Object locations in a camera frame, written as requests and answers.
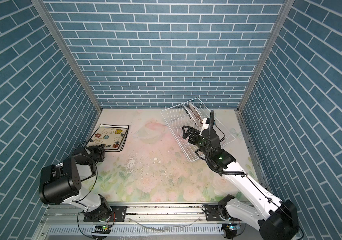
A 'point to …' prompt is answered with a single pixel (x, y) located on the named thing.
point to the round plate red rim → (191, 116)
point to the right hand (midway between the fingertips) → (187, 127)
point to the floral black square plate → (112, 136)
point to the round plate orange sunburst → (199, 117)
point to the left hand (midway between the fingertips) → (104, 142)
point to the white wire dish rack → (176, 117)
